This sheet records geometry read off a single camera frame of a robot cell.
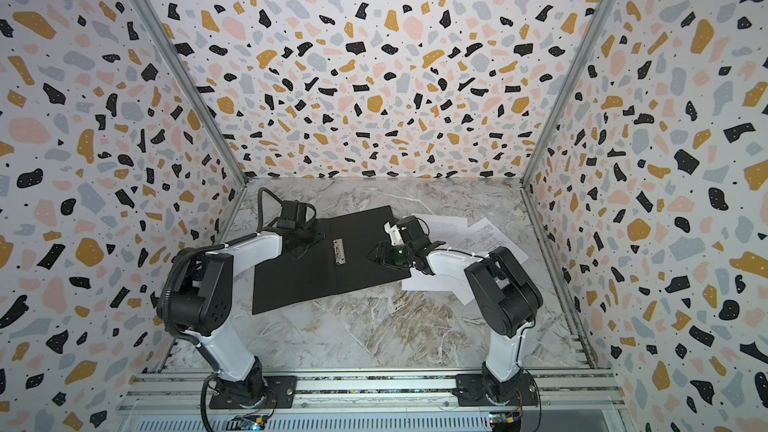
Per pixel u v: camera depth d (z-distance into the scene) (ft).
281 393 2.41
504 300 1.62
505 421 2.35
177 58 2.81
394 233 2.88
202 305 1.57
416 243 2.48
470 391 2.43
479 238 3.47
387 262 2.68
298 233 2.67
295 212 2.56
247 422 2.30
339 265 3.19
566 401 2.43
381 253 2.72
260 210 2.33
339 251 3.27
